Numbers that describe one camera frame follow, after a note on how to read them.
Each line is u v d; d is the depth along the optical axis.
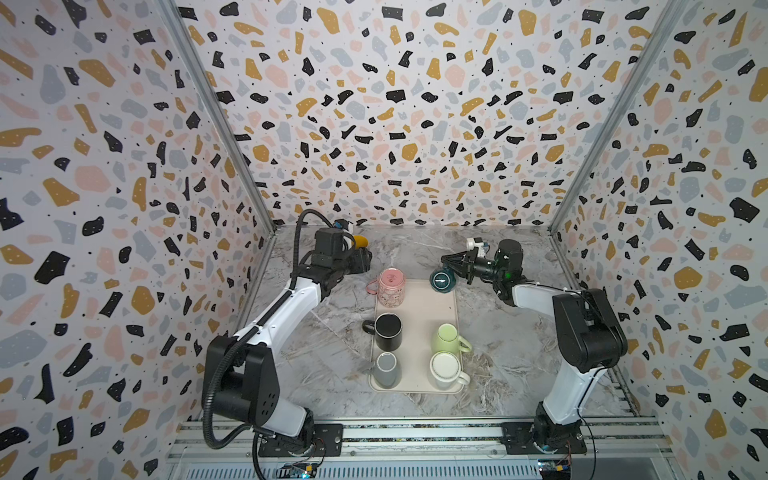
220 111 0.86
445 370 0.78
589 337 0.51
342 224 0.76
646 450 0.74
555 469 0.72
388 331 0.84
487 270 0.82
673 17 0.72
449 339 0.82
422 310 0.98
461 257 0.85
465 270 0.84
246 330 0.45
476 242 0.90
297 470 0.70
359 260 0.76
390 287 0.90
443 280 0.83
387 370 0.76
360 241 1.04
